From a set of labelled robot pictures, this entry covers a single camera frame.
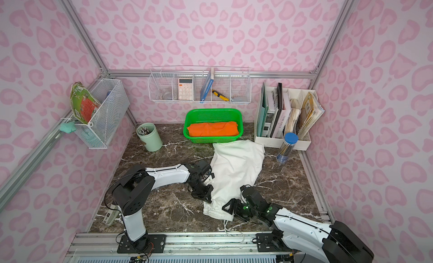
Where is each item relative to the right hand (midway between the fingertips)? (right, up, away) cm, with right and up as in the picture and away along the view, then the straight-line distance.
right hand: (227, 211), depth 80 cm
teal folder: (+19, +47, +8) cm, 51 cm away
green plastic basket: (-12, +50, +37) cm, 64 cm away
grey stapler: (-53, -1, -1) cm, 53 cm away
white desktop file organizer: (+28, +47, +6) cm, 55 cm away
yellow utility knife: (-3, +59, +18) cm, 62 cm away
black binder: (+27, +49, +7) cm, 57 cm away
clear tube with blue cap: (+32, +33, +6) cm, 47 cm away
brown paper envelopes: (+46, +50, +11) cm, 68 cm away
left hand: (-8, +4, +6) cm, 11 cm away
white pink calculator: (-23, +62, +15) cm, 68 cm away
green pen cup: (-44, +38, +14) cm, 59 cm away
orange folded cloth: (-8, +40, +27) cm, 49 cm away
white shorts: (+5, +18, +18) cm, 27 cm away
